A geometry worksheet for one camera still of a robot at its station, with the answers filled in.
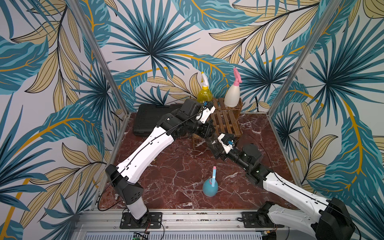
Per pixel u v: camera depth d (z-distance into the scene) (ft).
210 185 2.26
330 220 1.29
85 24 2.38
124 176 1.34
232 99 2.71
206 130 1.92
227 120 3.15
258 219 2.18
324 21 2.37
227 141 1.93
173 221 2.45
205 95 2.60
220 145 2.03
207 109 1.96
